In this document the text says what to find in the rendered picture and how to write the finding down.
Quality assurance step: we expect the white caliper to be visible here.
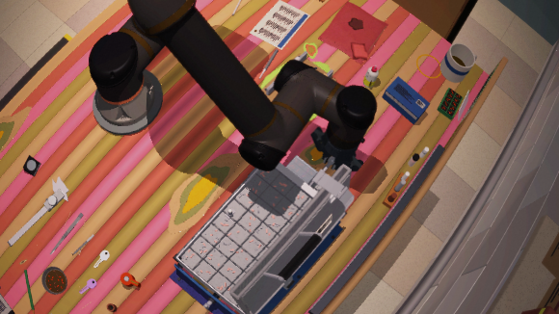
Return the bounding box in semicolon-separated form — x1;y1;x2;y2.
7;175;70;248

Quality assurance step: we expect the orange vial holder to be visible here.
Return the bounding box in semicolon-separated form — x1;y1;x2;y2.
383;183;406;209

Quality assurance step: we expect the yellow rubber ring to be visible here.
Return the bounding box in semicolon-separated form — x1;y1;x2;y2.
415;53;445;80

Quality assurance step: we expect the purple key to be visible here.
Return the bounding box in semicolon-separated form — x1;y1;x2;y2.
78;277;98;295

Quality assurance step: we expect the white printed paper sheet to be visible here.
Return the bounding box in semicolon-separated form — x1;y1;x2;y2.
250;0;310;50

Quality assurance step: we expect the brown cabinet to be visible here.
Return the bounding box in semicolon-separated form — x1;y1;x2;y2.
391;0;472;41

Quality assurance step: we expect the small red block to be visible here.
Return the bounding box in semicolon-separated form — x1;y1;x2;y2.
351;42;371;62

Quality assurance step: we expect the black bar handle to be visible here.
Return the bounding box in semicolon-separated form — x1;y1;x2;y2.
277;232;327;282

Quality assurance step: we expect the green tray with red pieces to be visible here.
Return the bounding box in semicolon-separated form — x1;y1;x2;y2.
437;87;464;120

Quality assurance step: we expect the white capped vial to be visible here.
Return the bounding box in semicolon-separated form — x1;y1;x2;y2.
394;170;412;193

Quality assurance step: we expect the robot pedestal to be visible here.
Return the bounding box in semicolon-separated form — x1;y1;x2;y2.
92;69;164;137

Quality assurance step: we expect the blue flat box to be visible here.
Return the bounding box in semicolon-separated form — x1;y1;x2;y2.
382;76;431;125

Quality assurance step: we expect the white key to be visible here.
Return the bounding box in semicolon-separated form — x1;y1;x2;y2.
93;249;112;269

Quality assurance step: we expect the brown board with grey rails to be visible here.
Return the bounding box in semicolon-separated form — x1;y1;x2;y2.
263;50;309;95

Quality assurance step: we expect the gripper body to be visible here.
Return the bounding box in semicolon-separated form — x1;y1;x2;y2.
310;127;366;172

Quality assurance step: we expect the red cloth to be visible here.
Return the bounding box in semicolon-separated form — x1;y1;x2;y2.
318;2;389;62

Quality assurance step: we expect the round dish with red bits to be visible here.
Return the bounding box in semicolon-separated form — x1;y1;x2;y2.
40;266;69;296

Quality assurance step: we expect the grey slim tool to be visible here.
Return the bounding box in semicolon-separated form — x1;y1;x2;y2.
258;47;280;81

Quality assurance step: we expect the grey flat file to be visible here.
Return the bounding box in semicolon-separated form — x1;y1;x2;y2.
48;211;85;256

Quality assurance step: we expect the white bottle with red cap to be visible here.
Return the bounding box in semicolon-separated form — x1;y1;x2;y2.
362;65;381;91

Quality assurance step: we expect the black square with grey disc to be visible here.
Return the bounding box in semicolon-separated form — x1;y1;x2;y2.
22;154;43;177

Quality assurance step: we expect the green pencil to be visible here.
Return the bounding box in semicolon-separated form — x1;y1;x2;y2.
23;268;36;312

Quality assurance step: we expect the white cup with blue band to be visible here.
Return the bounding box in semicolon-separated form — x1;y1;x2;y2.
439;42;478;84

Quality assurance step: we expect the grey pinning kit box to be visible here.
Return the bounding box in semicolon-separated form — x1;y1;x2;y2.
170;154;346;314

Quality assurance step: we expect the white card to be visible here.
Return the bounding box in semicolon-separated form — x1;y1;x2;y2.
455;89;471;121

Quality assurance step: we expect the small grey tool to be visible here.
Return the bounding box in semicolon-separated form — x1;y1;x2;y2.
70;233;96;257

